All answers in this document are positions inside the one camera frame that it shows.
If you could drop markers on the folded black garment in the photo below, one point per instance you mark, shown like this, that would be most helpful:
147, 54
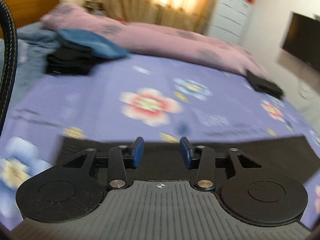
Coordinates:
264, 86

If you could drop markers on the black knit pants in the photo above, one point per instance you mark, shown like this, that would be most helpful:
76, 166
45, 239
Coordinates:
162, 161

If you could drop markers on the pink floral quilt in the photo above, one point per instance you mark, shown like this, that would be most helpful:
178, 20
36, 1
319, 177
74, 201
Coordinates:
156, 40

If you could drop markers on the black garment near pillows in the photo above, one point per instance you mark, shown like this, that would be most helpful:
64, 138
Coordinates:
68, 61

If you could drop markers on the wall mounted black television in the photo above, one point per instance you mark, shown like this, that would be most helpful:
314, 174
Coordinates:
302, 39

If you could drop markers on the purple floral bed sheet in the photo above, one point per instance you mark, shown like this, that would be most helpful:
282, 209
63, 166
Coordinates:
155, 98

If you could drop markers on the patterned dark pillow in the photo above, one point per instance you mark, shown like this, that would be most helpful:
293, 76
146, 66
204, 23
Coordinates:
95, 8

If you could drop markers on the white drawer cabinet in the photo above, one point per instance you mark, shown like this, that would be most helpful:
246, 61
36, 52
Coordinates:
229, 20

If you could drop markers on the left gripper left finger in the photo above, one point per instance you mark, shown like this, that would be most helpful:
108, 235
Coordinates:
77, 186

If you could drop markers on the blue denim garment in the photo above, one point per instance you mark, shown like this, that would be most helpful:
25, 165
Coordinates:
92, 43

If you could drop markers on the light blue jeans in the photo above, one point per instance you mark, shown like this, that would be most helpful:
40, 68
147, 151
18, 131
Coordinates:
34, 44

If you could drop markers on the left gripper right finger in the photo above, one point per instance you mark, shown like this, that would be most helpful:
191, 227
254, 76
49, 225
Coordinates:
245, 187

